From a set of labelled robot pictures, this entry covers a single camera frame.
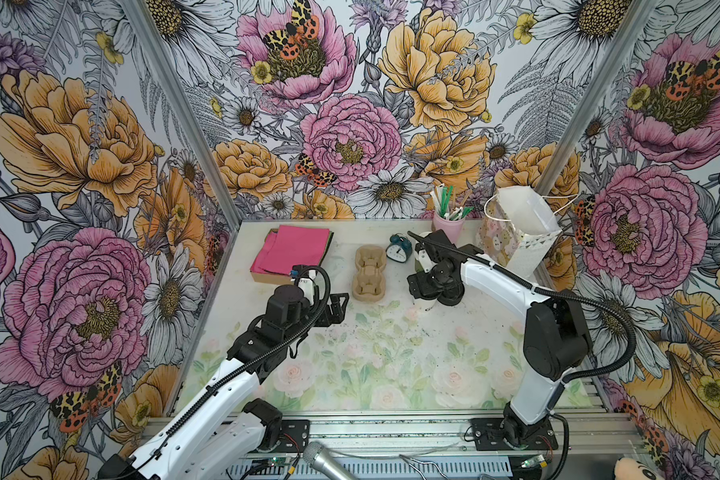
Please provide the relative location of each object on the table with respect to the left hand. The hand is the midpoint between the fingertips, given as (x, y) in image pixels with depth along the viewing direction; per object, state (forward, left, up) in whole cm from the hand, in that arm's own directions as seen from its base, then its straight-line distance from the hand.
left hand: (332, 306), depth 77 cm
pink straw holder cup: (+34, -39, -7) cm, 52 cm away
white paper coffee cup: (+8, -26, -14) cm, 31 cm away
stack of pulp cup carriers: (+17, -10, -15) cm, 25 cm away
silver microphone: (-30, +2, -14) cm, 34 cm away
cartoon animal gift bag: (+19, -52, +7) cm, 56 cm away
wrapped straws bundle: (+40, -37, -2) cm, 55 cm away
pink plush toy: (-34, -64, -11) cm, 73 cm away
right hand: (+9, -27, -9) cm, 30 cm away
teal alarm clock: (+29, -20, -12) cm, 38 cm away
